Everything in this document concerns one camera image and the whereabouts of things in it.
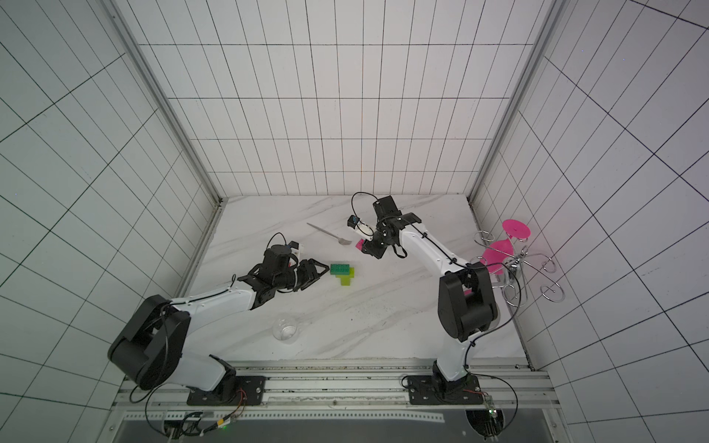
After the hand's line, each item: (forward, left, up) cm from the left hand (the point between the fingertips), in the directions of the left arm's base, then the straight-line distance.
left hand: (323, 275), depth 86 cm
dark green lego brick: (+2, -5, 0) cm, 6 cm away
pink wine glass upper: (+5, -55, +19) cm, 59 cm away
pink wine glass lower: (0, -50, +13) cm, 51 cm away
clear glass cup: (-15, +11, -8) cm, 20 cm away
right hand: (+13, -16, +4) cm, 21 cm away
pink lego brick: (+9, -12, +5) cm, 15 cm away
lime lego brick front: (+2, -7, -7) cm, 10 cm away
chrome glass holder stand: (-7, -51, +19) cm, 55 cm away
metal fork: (+20, -4, -9) cm, 22 cm away
